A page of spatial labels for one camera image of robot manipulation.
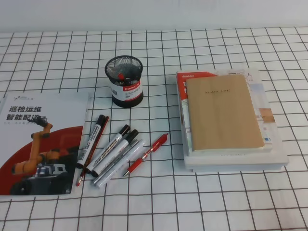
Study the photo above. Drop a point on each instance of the black white marker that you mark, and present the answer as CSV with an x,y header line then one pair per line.
x,y
110,146
98,169

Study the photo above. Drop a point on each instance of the tan kraft notebook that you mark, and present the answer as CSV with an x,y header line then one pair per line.
x,y
221,114

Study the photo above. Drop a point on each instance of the black mesh pen holder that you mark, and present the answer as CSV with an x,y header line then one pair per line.
x,y
125,94

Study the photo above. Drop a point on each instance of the large white book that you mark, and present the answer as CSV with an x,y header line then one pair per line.
x,y
256,92

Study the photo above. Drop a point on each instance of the robot brochure poster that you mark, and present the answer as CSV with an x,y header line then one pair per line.
x,y
40,134

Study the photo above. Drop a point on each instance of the white base book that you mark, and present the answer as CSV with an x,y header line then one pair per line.
x,y
271,157

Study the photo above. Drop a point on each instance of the red black pencil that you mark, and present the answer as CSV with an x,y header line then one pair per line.
x,y
83,172

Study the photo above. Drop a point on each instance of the black marker far left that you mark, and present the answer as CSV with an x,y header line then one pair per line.
x,y
93,137

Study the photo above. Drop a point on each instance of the red gel pen on table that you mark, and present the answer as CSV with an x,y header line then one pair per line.
x,y
159,142

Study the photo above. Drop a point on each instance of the black white marker middle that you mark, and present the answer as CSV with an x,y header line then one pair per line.
x,y
110,146

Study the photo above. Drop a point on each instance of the white clear pen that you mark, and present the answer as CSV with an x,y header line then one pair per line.
x,y
134,149

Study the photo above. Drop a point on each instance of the silver grey pen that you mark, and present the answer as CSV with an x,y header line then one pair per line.
x,y
116,158

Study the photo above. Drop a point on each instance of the black white marker right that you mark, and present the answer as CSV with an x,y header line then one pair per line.
x,y
98,169

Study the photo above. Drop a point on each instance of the red white book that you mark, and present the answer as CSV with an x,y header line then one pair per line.
x,y
183,76

